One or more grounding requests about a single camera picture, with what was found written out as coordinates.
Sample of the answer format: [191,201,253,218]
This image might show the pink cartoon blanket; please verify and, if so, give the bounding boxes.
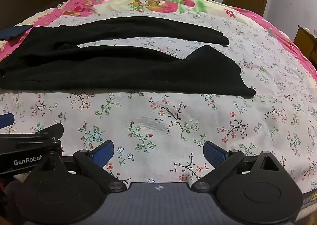
[0,0,317,77]

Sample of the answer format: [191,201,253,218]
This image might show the dark blue smartphone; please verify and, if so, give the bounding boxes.
[0,26,33,40]

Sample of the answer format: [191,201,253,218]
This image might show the black pants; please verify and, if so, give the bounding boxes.
[0,16,256,99]

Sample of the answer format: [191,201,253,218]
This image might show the white floral bedsheet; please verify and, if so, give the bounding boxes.
[0,8,317,191]

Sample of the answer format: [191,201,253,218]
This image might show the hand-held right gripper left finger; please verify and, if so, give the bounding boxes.
[27,140,127,192]

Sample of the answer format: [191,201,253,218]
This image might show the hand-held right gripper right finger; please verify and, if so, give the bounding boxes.
[192,141,289,192]

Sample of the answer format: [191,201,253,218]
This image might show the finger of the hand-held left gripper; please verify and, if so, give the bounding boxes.
[0,123,64,152]
[0,113,15,127]

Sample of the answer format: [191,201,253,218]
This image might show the wooden cabinet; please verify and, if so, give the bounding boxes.
[293,26,317,67]

